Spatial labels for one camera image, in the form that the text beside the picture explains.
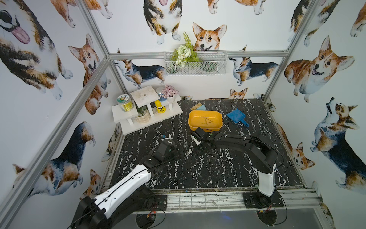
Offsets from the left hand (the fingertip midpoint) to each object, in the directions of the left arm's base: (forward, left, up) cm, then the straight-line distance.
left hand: (178, 146), depth 82 cm
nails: (+25, -21, -13) cm, 36 cm away
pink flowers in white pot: (+31, +6, +13) cm, 34 cm away
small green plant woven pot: (+28, +26, -5) cm, 39 cm away
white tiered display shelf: (+32, +21, -4) cm, 38 cm away
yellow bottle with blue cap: (+33, +15, -5) cm, 37 cm away
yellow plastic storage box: (+29, -12, -12) cm, 34 cm away
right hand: (+5, -13, -9) cm, 17 cm away
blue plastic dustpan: (+31, -44, -13) cm, 56 cm away
